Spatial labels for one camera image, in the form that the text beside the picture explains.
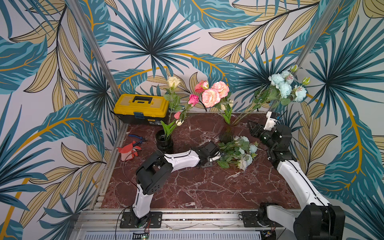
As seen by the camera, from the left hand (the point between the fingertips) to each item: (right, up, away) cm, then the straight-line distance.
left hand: (205, 157), depth 92 cm
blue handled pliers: (-43, +10, +12) cm, 46 cm away
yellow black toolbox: (-37, +30, +6) cm, 48 cm away
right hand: (+22, +22, -15) cm, 34 cm away
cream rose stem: (-18, +34, -10) cm, 40 cm away
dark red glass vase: (+15, +15, +3) cm, 21 cm away
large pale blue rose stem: (+22, -2, -5) cm, 22 cm away
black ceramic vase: (-24, +7, -2) cm, 25 cm away
